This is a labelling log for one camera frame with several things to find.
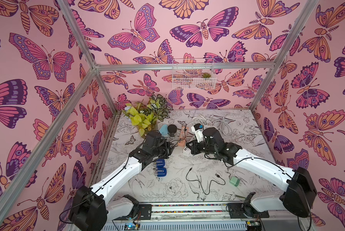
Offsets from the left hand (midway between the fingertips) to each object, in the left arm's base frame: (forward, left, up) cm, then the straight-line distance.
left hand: (177, 141), depth 79 cm
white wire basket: (+44, -11, +14) cm, 47 cm away
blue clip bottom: (-11, +9, -17) cm, 22 cm away
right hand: (-2, -5, +1) cm, 5 cm away
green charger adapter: (-16, -32, -17) cm, 40 cm away
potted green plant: (+15, +20, +4) cm, 25 cm away
